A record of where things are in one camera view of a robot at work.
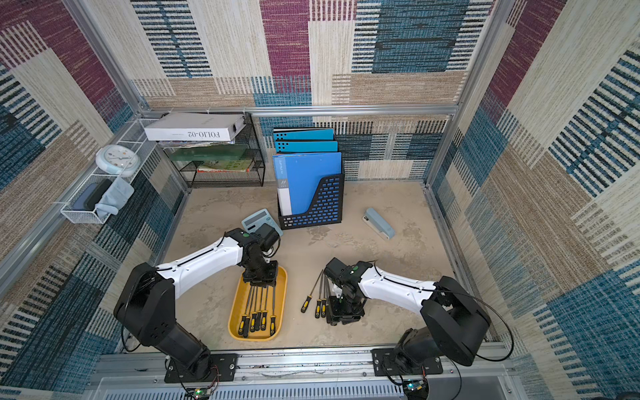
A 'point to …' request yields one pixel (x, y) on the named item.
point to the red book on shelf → (225, 166)
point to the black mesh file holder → (327, 209)
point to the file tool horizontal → (241, 328)
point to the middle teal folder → (307, 147)
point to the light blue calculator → (255, 222)
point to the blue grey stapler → (377, 223)
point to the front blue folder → (297, 177)
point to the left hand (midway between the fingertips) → (274, 283)
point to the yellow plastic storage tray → (281, 307)
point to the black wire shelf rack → (256, 177)
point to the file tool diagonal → (258, 315)
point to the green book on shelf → (207, 152)
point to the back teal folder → (308, 135)
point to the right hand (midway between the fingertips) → (334, 320)
